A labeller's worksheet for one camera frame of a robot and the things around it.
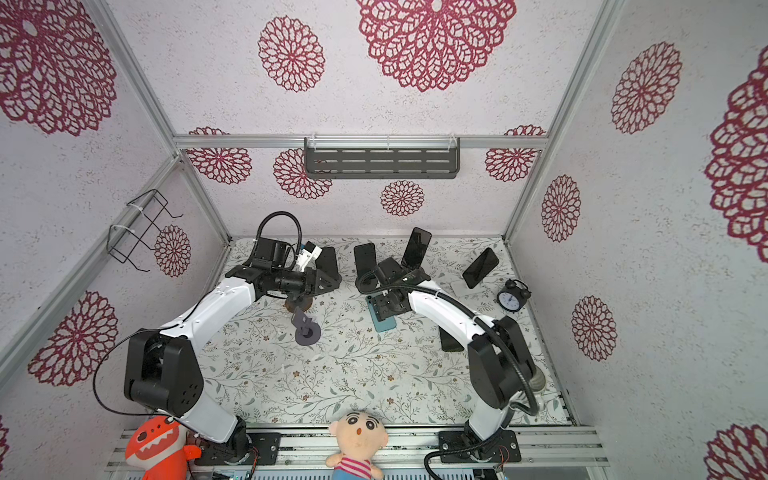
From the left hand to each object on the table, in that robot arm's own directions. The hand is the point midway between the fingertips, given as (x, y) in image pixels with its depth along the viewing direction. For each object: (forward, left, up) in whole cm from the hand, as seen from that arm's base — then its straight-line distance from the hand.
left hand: (334, 290), depth 81 cm
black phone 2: (+24, -51, -21) cm, 60 cm away
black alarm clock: (+6, -55, -12) cm, 57 cm away
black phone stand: (+15, -8, -3) cm, 17 cm away
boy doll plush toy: (-34, -7, -11) cm, 36 cm away
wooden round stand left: (+8, +13, -18) cm, 24 cm away
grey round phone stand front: (-5, +10, -15) cm, 18 cm away
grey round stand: (+16, -8, -19) cm, 26 cm away
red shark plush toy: (-35, +38, -11) cm, 53 cm away
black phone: (-7, -33, -19) cm, 39 cm away
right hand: (+1, -15, -8) cm, 17 cm away
